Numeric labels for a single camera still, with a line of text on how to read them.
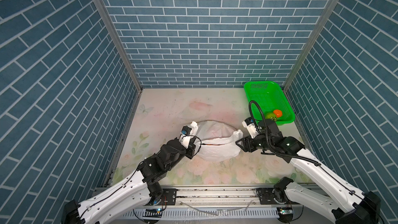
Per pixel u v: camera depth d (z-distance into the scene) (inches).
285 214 29.0
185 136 23.9
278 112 40.1
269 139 22.3
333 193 16.8
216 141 31.3
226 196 29.7
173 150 20.7
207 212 27.7
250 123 26.8
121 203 18.7
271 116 37.9
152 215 28.4
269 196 28.9
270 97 46.3
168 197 29.0
